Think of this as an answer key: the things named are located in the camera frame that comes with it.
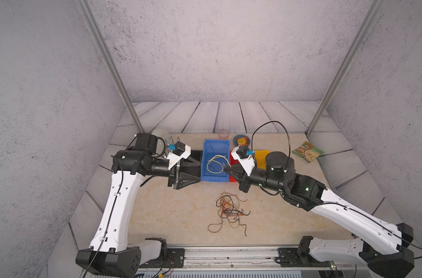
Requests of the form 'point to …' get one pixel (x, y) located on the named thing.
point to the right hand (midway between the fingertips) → (227, 168)
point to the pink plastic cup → (224, 134)
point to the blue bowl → (240, 136)
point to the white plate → (163, 133)
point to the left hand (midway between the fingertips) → (198, 171)
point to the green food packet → (308, 152)
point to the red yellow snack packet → (242, 141)
